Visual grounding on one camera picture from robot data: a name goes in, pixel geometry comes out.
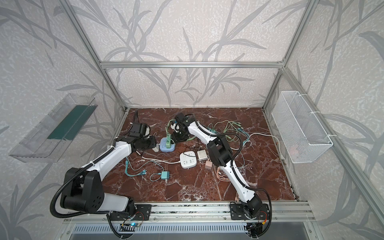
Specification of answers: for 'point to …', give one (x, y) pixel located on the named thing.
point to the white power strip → (188, 159)
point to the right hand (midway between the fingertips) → (175, 137)
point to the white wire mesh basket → (302, 135)
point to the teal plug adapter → (165, 175)
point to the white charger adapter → (202, 155)
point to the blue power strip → (163, 146)
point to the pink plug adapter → (208, 165)
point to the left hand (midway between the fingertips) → (157, 137)
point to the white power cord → (157, 160)
